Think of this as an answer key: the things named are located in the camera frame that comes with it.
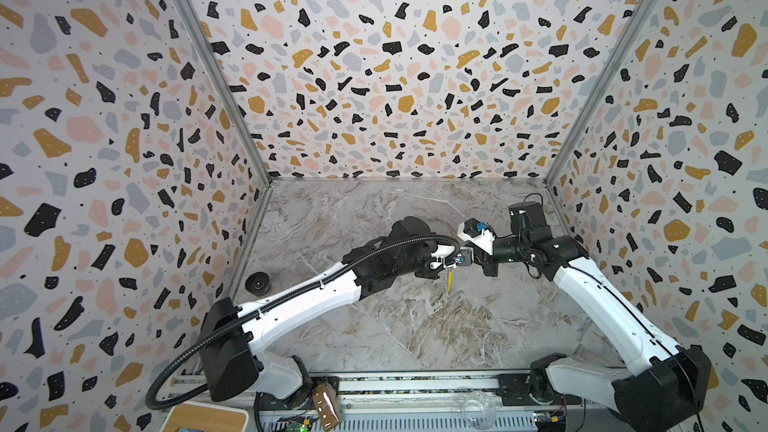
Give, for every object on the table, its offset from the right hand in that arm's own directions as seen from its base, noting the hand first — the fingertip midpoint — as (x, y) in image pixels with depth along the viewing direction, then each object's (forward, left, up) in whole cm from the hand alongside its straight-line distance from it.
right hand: (458, 246), depth 73 cm
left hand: (0, +2, +4) cm, 4 cm away
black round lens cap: (-5, +52, -12) cm, 54 cm away
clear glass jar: (-31, -5, -24) cm, 39 cm away
